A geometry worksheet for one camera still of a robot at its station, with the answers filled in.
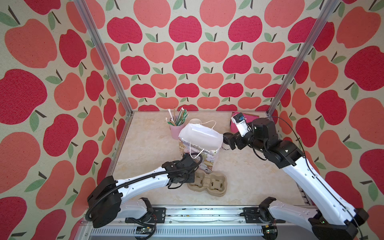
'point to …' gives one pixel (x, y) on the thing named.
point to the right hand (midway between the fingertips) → (237, 129)
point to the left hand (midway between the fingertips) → (195, 179)
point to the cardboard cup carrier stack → (215, 183)
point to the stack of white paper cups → (196, 121)
